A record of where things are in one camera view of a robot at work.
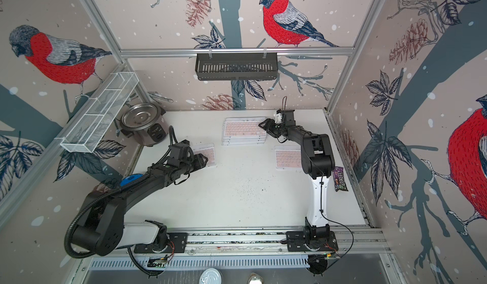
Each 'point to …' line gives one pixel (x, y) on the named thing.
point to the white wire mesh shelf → (84, 132)
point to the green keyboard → (243, 140)
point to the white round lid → (210, 276)
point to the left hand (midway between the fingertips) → (207, 156)
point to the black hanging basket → (236, 66)
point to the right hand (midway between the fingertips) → (263, 125)
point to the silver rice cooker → (145, 123)
